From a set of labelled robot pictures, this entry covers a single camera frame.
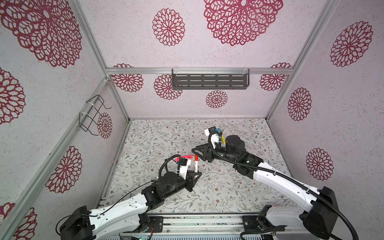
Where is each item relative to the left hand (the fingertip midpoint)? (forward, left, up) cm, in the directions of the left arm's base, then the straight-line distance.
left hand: (199, 175), depth 73 cm
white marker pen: (+1, +2, +7) cm, 7 cm away
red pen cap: (+4, +2, +9) cm, 11 cm away
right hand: (+7, +3, +14) cm, 16 cm away
